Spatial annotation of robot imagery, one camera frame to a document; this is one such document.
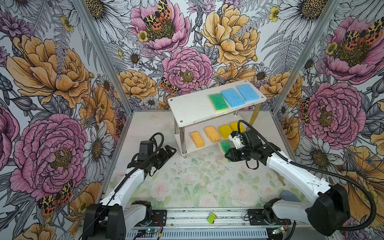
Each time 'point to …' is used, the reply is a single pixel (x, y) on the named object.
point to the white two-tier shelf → (204, 120)
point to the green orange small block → (211, 218)
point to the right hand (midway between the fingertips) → (229, 159)
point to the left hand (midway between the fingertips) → (172, 158)
